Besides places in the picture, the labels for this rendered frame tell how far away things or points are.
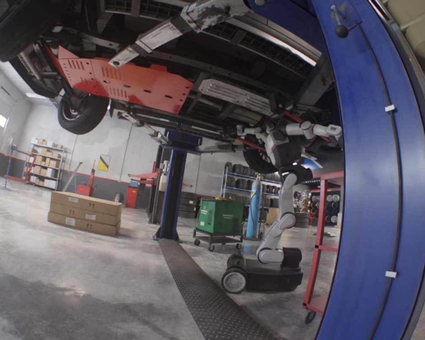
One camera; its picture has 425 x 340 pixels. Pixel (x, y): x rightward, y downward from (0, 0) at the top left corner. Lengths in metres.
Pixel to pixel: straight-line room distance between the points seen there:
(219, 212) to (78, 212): 2.05
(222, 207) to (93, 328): 2.38
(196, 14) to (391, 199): 0.97
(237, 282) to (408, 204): 1.33
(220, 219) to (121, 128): 9.27
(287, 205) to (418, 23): 1.53
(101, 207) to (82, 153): 8.57
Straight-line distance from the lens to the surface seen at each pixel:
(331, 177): 1.11
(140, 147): 10.97
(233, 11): 0.97
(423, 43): 0.55
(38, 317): 1.09
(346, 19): 0.66
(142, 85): 1.90
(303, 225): 10.54
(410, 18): 0.60
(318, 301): 1.28
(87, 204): 3.00
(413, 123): 0.42
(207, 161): 11.48
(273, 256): 1.67
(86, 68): 1.97
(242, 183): 11.02
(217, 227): 2.83
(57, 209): 3.18
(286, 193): 1.68
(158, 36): 1.17
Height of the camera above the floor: 0.65
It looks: 10 degrees up
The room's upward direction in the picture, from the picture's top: 7 degrees clockwise
